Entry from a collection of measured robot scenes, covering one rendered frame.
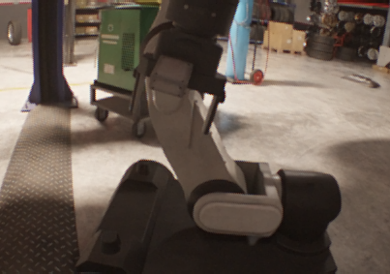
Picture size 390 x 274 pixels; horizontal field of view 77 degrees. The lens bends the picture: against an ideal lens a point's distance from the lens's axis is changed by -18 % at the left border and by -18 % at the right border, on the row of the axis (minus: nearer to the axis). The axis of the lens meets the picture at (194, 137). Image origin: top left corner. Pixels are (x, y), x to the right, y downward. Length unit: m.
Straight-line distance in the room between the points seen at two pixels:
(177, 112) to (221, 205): 0.22
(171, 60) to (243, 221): 0.42
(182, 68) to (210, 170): 0.34
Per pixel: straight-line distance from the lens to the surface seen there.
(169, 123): 0.57
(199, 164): 0.64
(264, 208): 0.65
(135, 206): 0.82
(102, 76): 1.82
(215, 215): 0.65
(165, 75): 0.33
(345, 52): 11.94
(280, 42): 8.64
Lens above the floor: 0.69
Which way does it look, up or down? 23 degrees down
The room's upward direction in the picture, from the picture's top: 5 degrees clockwise
